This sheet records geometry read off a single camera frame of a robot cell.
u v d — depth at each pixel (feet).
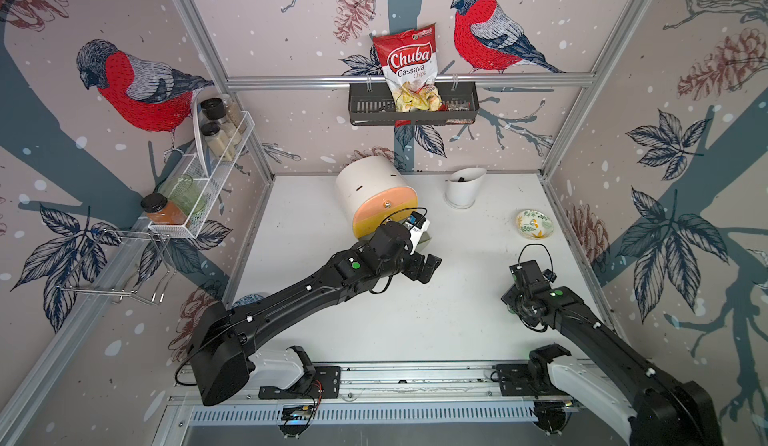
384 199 2.79
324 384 2.39
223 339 1.34
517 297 2.55
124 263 1.84
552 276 2.45
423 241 2.96
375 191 2.73
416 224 2.12
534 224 3.40
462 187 3.44
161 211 1.96
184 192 2.23
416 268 2.12
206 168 2.50
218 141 2.50
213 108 2.61
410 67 2.67
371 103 3.11
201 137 2.49
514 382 2.38
